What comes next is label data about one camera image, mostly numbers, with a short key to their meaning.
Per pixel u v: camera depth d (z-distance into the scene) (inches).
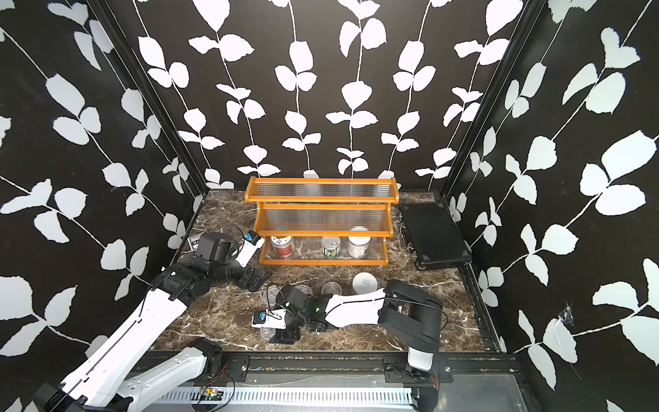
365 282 32.3
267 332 30.0
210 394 27.7
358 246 35.4
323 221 43.6
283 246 36.0
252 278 26.0
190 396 28.2
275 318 26.0
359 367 29.7
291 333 27.7
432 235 40.0
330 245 36.6
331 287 33.6
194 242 39.6
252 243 25.6
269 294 33.0
